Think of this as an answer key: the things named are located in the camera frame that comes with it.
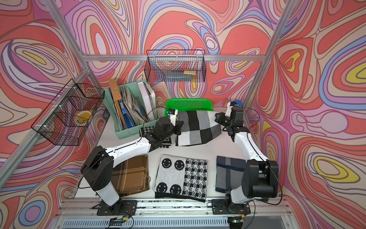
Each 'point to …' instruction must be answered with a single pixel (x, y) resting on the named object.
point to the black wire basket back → (175, 66)
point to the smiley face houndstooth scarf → (180, 177)
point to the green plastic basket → (189, 104)
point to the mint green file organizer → (131, 106)
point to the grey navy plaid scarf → (229, 173)
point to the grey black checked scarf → (198, 127)
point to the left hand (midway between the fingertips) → (184, 122)
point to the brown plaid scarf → (132, 176)
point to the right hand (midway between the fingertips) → (216, 117)
